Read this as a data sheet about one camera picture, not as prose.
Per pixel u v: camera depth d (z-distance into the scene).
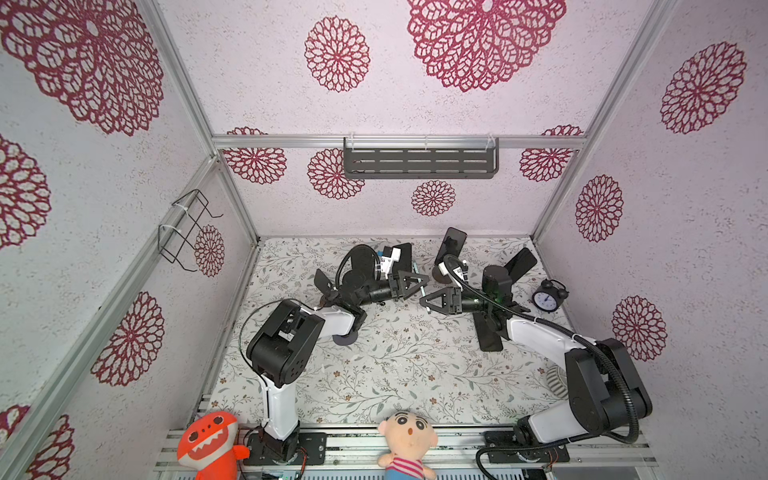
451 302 0.70
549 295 0.95
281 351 0.51
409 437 0.68
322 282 0.90
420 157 0.95
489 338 0.93
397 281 0.73
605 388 0.52
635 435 0.40
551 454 0.72
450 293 0.70
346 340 0.93
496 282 0.67
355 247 0.72
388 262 0.78
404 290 0.73
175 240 0.75
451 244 1.29
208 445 0.67
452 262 0.76
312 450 0.74
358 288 0.69
